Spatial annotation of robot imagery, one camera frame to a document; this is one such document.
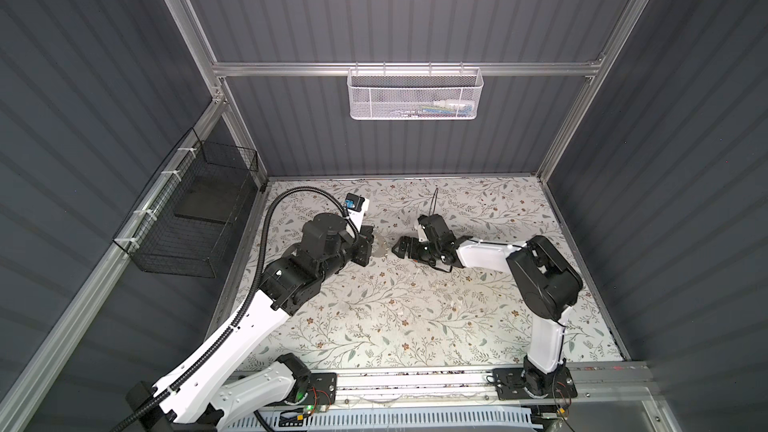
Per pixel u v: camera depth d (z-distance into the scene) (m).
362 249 0.60
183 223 0.72
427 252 0.82
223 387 0.51
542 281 0.52
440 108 0.92
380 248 0.73
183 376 0.38
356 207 0.57
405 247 0.87
